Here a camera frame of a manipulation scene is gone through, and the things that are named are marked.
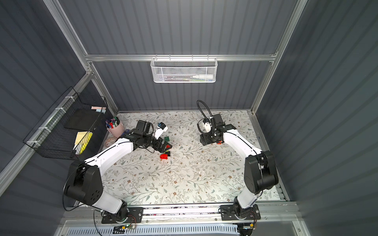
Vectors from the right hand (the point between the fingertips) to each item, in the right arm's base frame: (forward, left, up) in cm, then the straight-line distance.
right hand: (208, 138), depth 90 cm
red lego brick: (-7, +28, -10) cm, 31 cm away
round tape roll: (+5, +68, -11) cm, 69 cm away
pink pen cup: (+9, +61, 0) cm, 61 cm away
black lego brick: (-6, +25, -9) cm, 28 cm away
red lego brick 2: (+5, -9, -12) cm, 16 cm away
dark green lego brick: (+7, +28, -11) cm, 31 cm away
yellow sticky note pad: (-16, +57, +23) cm, 63 cm away
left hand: (-4, +26, +2) cm, 26 cm away
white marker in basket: (+32, +3, +23) cm, 39 cm away
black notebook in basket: (-1, +67, +19) cm, 69 cm away
